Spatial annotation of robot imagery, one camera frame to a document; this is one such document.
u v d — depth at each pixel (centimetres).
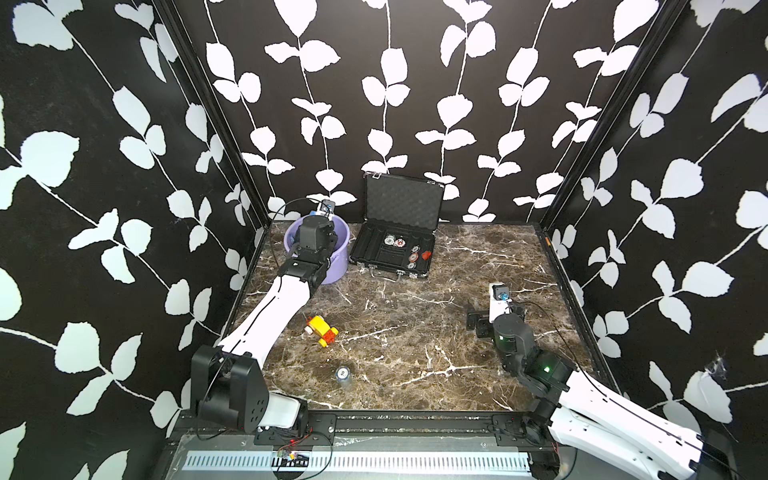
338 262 90
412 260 107
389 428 75
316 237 60
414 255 108
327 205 68
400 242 112
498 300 64
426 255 108
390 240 114
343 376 76
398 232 115
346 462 70
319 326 87
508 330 56
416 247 111
